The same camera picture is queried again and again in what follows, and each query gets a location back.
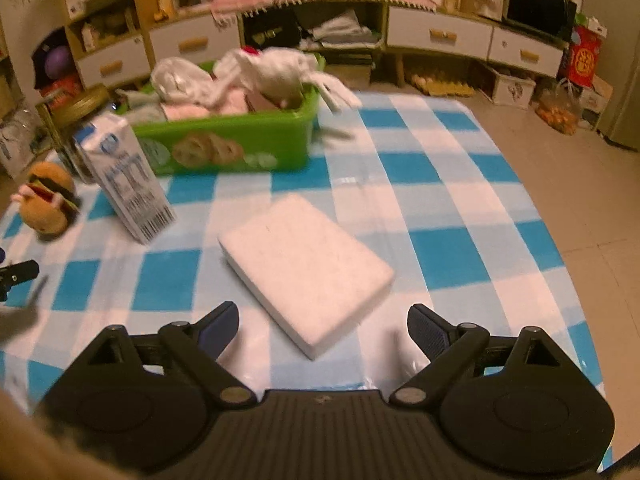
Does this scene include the hamburger plush toy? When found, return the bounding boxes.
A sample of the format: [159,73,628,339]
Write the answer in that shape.
[11,160,79,238]

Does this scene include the blue white checkered cloth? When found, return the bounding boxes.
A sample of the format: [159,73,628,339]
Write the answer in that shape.
[0,91,614,470]

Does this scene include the white storage box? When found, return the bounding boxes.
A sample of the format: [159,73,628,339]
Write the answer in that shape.
[480,64,536,110]

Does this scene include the grey refrigerator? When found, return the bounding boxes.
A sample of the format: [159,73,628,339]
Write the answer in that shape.
[582,0,639,151]

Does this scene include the black handbag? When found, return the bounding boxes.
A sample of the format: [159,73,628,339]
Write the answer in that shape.
[243,9,302,50]

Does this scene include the wooden shelf unit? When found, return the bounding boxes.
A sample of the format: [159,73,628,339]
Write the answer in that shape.
[58,0,153,89]

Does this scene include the stack of folded clothes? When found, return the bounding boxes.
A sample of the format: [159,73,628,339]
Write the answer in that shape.
[299,9,382,52]

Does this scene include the milk carton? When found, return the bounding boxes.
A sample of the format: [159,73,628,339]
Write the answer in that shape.
[74,112,176,244]

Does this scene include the wooden tv cabinet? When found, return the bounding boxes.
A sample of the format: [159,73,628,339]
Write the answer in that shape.
[149,1,565,78]

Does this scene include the bag of oranges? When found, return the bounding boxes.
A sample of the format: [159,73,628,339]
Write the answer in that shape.
[535,78,582,136]

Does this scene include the santa claus plush toy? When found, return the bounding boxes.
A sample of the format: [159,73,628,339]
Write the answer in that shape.
[213,47,323,105]

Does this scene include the clear plastic storage box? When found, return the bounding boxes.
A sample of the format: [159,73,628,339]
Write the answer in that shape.
[324,64,372,90]

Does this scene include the white foam block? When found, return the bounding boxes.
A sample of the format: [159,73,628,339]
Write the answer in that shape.
[219,194,395,360]

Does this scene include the egg tray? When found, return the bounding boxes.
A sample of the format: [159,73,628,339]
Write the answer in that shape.
[407,74,475,98]

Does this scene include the white glove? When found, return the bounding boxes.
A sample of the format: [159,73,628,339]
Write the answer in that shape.
[304,72,362,113]

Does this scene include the purple ball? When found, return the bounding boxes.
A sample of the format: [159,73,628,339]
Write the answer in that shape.
[44,46,75,79]

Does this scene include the red gift bag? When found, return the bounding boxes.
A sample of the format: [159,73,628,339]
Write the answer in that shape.
[562,25,603,88]

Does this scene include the gold lid glass jar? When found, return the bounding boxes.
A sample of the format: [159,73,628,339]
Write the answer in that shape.
[36,84,115,184]

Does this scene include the pink fluffy plush toy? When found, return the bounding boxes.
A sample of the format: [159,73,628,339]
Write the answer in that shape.
[160,88,248,122]

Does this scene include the green plastic bin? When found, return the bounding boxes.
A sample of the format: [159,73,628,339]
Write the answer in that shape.
[132,56,319,174]

